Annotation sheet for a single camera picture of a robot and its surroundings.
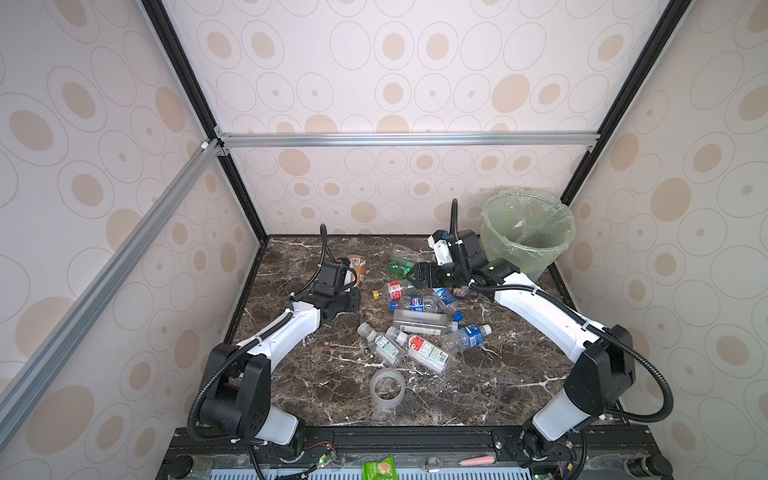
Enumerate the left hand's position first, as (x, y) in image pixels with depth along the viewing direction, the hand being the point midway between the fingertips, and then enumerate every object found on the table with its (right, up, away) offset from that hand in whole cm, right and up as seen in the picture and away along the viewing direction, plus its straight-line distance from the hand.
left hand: (363, 289), depth 88 cm
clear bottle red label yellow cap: (+9, -1, +10) cm, 13 cm away
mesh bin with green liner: (+54, +19, +12) cm, 59 cm away
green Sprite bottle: (+11, +6, +18) cm, 21 cm away
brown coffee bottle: (-2, +7, 0) cm, 8 cm away
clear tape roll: (+7, -23, -5) cm, 25 cm away
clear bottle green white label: (+7, -17, -3) cm, 18 cm away
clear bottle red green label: (+18, -18, -5) cm, 26 cm away
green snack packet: (+5, -40, -19) cm, 45 cm away
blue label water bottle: (+25, -3, +7) cm, 26 cm away
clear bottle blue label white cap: (+30, -14, 0) cm, 33 cm away
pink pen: (+31, -40, -16) cm, 53 cm away
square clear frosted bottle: (+18, -11, +7) cm, 22 cm away
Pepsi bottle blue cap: (+17, -5, +7) cm, 19 cm away
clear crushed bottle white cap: (+15, +11, +24) cm, 30 cm away
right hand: (+16, +5, -6) cm, 18 cm away
